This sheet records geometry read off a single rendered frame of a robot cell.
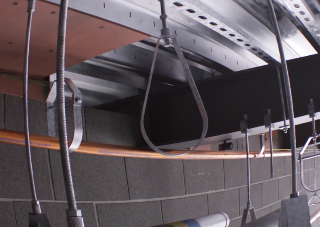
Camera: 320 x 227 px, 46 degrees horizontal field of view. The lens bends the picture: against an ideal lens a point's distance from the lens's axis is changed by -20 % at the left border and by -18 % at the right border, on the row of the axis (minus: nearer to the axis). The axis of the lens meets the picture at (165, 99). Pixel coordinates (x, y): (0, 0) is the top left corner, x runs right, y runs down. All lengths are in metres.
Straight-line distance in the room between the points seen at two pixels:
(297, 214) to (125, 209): 1.11
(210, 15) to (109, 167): 0.79
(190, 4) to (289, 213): 0.51
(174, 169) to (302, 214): 1.39
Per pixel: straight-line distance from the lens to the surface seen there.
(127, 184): 1.65
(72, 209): 0.41
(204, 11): 0.94
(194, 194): 2.06
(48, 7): 0.88
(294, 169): 0.62
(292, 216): 0.59
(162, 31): 0.81
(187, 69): 0.80
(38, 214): 0.73
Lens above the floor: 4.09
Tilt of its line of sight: 12 degrees up
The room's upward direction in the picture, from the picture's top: 5 degrees counter-clockwise
